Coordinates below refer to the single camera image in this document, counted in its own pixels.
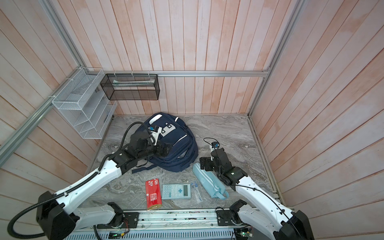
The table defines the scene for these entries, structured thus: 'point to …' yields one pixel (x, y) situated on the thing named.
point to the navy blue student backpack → (185, 153)
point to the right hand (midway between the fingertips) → (206, 157)
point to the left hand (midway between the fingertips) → (165, 146)
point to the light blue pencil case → (210, 182)
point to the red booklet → (153, 196)
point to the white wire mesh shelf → (90, 111)
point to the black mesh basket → (131, 86)
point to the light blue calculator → (176, 191)
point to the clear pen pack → (197, 193)
